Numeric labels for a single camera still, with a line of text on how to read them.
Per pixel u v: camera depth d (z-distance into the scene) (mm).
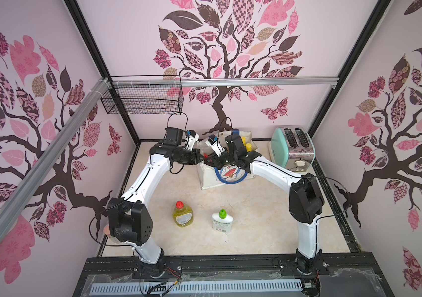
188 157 725
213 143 761
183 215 771
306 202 509
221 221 725
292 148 926
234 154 696
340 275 726
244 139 903
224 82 1280
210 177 880
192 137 745
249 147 866
